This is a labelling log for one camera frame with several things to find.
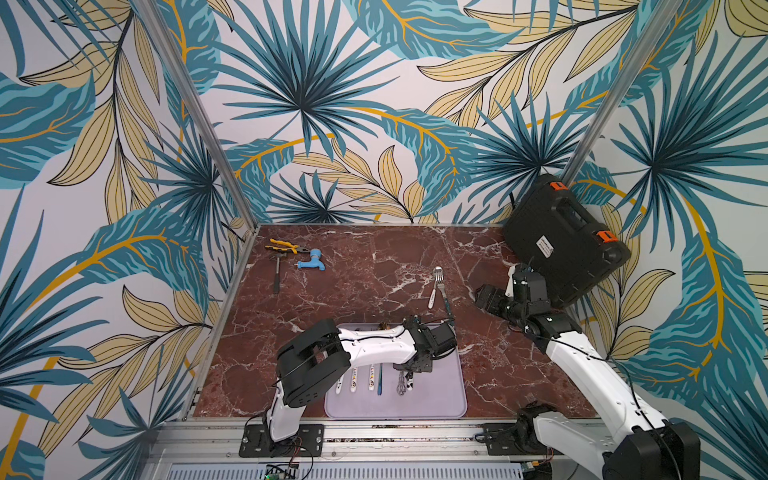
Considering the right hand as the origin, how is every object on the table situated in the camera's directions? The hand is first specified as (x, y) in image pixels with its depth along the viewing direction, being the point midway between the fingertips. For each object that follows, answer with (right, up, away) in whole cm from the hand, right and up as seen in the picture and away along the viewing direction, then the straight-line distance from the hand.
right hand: (490, 295), depth 83 cm
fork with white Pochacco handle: (-42, -24, -2) cm, 48 cm away
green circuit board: (-56, -41, -13) cm, 70 cm away
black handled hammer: (-66, 0, +17) cm, 68 cm away
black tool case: (+21, +19, +8) cm, 30 cm away
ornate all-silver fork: (-25, -24, -2) cm, 35 cm away
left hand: (-21, -20, +2) cm, 29 cm away
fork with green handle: (-11, +3, +20) cm, 23 cm away
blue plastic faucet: (-55, +9, +23) cm, 60 cm away
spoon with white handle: (-38, -25, -3) cm, 45 cm away
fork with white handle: (-33, -23, -1) cm, 40 cm away
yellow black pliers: (-63, +14, +27) cm, 70 cm away
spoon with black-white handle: (-22, -23, -2) cm, 32 cm away
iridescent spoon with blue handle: (-31, -23, -1) cm, 39 cm away
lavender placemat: (-15, -26, -4) cm, 31 cm away
